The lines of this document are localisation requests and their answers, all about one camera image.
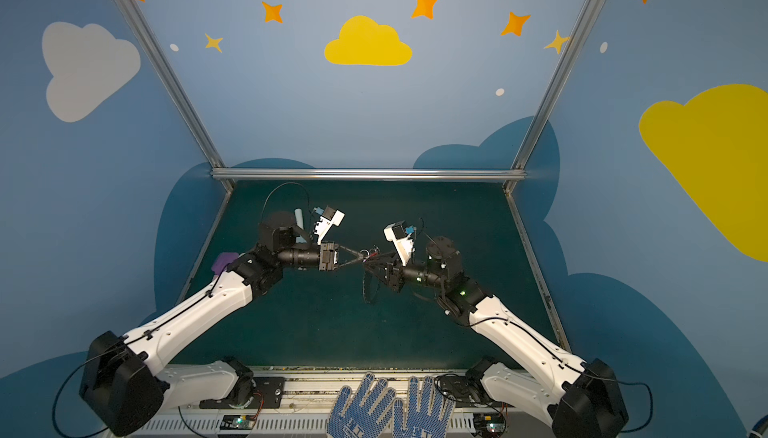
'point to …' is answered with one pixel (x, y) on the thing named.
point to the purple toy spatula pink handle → (222, 261)
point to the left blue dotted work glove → (362, 424)
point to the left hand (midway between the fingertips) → (362, 261)
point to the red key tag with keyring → (373, 252)
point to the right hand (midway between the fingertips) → (371, 260)
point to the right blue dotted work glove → (426, 420)
